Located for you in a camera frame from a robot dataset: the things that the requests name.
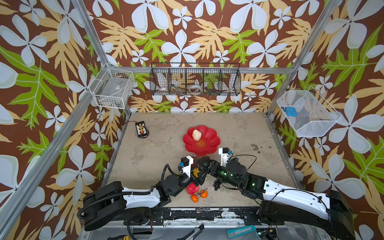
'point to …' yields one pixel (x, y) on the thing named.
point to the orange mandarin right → (204, 194)
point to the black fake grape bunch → (203, 163)
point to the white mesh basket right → (310, 115)
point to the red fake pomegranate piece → (192, 189)
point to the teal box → (239, 231)
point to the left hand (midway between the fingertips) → (203, 163)
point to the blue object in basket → (291, 111)
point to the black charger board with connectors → (142, 131)
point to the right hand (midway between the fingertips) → (200, 164)
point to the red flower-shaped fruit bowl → (207, 144)
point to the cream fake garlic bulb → (196, 135)
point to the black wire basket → (195, 79)
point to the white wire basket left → (112, 88)
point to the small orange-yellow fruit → (195, 171)
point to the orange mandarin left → (194, 198)
